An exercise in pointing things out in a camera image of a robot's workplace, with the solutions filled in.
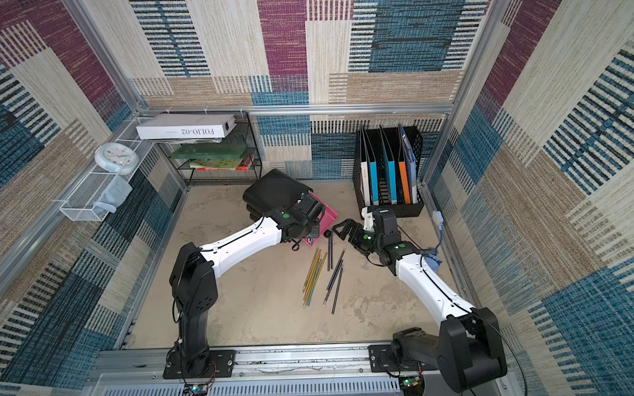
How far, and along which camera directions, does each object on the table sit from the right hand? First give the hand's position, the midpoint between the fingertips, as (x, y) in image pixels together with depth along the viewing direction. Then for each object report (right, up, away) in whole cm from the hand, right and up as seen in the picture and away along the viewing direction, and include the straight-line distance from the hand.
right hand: (340, 231), depth 82 cm
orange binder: (+23, +22, +6) cm, 32 cm away
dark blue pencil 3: (-3, -20, +7) cm, 21 cm away
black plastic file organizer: (+18, +21, +7) cm, 28 cm away
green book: (-49, +29, +15) cm, 59 cm away
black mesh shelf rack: (-53, +25, +18) cm, 61 cm away
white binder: (+9, +19, +7) cm, 22 cm away
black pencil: (-3, -10, +14) cm, 18 cm away
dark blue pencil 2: (0, -21, +7) cm, 22 cm away
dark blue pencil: (0, -14, +12) cm, 18 cm away
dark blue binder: (+24, +22, +3) cm, 33 cm away
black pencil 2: (-2, -9, +15) cm, 18 cm away
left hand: (-9, +1, +6) cm, 11 cm away
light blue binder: (+12, +20, +7) cm, 25 cm away
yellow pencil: (-9, -16, +9) cm, 20 cm away
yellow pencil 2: (-9, -18, +7) cm, 22 cm away
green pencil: (-8, -18, +7) cm, 21 cm away
